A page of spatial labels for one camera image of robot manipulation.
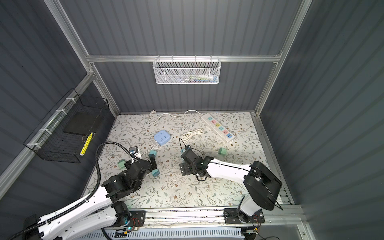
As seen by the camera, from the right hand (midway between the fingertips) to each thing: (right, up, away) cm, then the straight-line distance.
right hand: (189, 166), depth 86 cm
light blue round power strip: (-20, +16, +16) cm, 30 cm away
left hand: (-22, +7, -10) cm, 25 cm away
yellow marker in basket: (-48, +15, -17) cm, 53 cm away
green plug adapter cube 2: (-42, 0, +5) cm, 43 cm away
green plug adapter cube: (+22, +7, +10) cm, 25 cm away
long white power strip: (+20, +23, +22) cm, 38 cm away
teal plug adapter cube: (-24, +7, +10) cm, 27 cm away
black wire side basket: (-61, +19, -14) cm, 66 cm away
